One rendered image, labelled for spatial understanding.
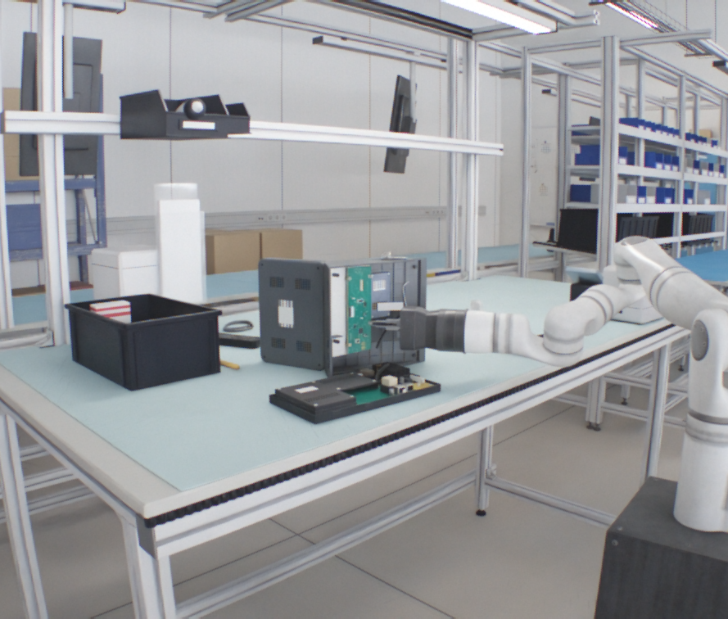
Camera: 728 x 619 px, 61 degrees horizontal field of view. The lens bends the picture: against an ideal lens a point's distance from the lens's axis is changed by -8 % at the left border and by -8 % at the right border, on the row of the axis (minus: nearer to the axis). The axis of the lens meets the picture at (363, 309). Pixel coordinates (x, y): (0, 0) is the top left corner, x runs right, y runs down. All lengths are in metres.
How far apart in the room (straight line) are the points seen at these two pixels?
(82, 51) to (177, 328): 1.88
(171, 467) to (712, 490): 0.76
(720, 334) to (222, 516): 0.71
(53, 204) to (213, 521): 0.93
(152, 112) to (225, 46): 4.60
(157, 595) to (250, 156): 5.30
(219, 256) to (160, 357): 3.47
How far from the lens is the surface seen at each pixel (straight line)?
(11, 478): 1.62
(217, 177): 5.85
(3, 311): 2.27
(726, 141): 5.94
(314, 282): 1.25
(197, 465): 0.87
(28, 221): 4.68
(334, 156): 6.68
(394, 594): 2.38
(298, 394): 1.05
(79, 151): 2.92
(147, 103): 1.47
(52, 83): 1.62
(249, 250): 4.80
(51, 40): 1.63
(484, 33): 2.59
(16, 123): 1.53
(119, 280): 1.51
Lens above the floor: 1.34
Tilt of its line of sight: 10 degrees down
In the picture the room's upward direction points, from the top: straight up
